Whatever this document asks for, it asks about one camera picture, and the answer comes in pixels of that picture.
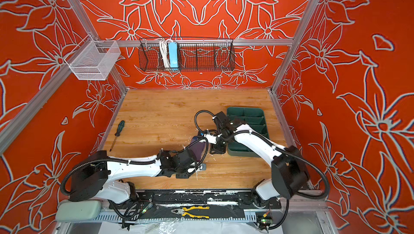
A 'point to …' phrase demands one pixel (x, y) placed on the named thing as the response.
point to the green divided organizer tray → (254, 117)
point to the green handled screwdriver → (121, 125)
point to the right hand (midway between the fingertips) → (210, 146)
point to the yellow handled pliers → (182, 211)
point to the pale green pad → (82, 210)
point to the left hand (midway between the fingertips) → (191, 164)
